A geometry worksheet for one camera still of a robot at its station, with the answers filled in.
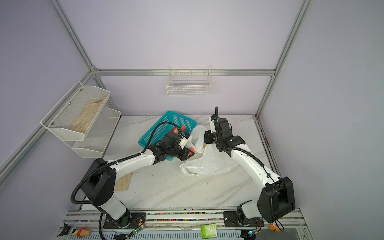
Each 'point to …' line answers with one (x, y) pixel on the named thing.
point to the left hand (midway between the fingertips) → (191, 153)
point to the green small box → (208, 231)
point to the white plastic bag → (207, 160)
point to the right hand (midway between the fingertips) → (204, 133)
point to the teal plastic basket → (185, 123)
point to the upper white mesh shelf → (71, 117)
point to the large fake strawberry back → (175, 130)
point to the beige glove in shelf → (90, 110)
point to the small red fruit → (183, 128)
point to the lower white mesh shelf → (94, 145)
